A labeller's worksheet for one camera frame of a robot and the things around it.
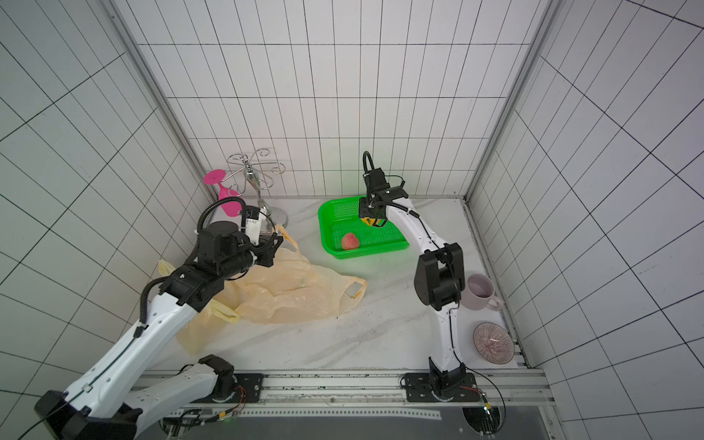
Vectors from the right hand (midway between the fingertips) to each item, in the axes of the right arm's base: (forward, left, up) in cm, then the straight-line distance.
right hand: (373, 203), depth 95 cm
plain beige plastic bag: (-31, +24, -6) cm, 40 cm away
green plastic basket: (+5, +14, -15) cm, 21 cm away
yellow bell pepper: (-8, +1, 0) cm, 8 cm away
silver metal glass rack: (+1, +39, +11) cm, 40 cm away
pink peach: (-10, +8, -11) cm, 17 cm away
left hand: (-26, +25, +10) cm, 37 cm away
